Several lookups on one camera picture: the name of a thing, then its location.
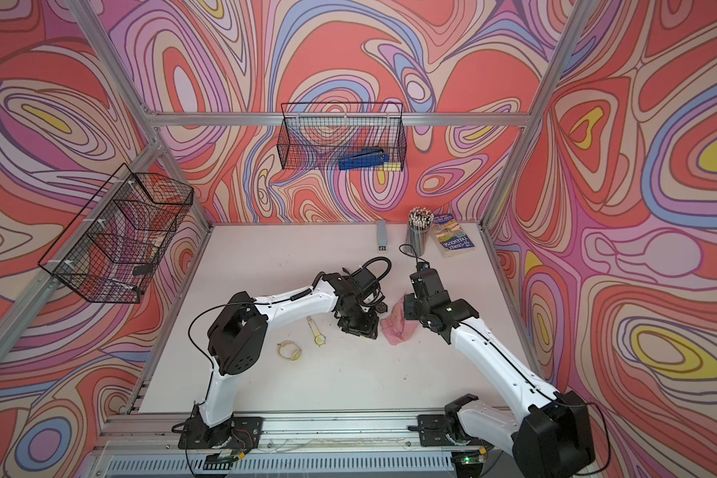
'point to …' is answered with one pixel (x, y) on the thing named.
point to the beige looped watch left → (296, 356)
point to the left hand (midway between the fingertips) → (375, 337)
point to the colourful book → (449, 236)
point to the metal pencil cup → (420, 222)
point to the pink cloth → (395, 327)
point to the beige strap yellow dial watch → (320, 340)
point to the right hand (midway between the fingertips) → (417, 309)
